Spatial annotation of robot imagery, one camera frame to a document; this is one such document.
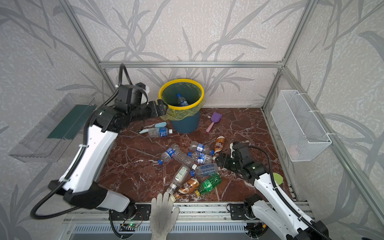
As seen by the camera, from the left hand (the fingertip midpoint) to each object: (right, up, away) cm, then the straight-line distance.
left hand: (163, 102), depth 66 cm
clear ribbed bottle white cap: (+7, -32, +25) cm, 41 cm away
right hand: (+28, -28, +14) cm, 41 cm away
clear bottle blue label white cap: (-11, -16, +33) cm, 38 cm away
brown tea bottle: (+11, -43, +11) cm, 45 cm away
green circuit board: (-19, -60, +6) cm, 63 cm away
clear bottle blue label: (+4, +5, +33) cm, 33 cm away
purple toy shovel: (+28, -6, +49) cm, 57 cm away
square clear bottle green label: (+5, -40, +14) cm, 43 cm away
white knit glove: (-2, -55, +6) cm, 55 cm away
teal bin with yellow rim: (+6, +7, +32) cm, 33 cm away
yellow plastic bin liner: (+14, +5, +28) cm, 31 cm away
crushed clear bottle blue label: (+17, -31, +23) cm, 42 cm away
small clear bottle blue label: (+15, -25, +25) cm, 38 cm away
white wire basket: (+60, -15, -4) cm, 62 cm away
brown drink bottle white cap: (+29, -23, +27) cm, 46 cm away
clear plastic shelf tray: (-49, -17, -2) cm, 52 cm away
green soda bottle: (+21, -42, +12) cm, 49 cm away
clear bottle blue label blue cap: (-3, -28, +24) cm, 38 cm away
